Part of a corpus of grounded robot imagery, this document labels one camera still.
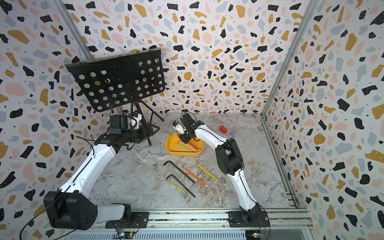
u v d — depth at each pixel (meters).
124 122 0.62
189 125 0.76
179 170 0.91
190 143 0.96
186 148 1.01
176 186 0.85
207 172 0.90
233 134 1.04
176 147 1.01
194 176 0.89
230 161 0.58
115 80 0.71
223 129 1.10
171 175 0.90
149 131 0.70
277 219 0.76
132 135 0.67
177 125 0.89
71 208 0.39
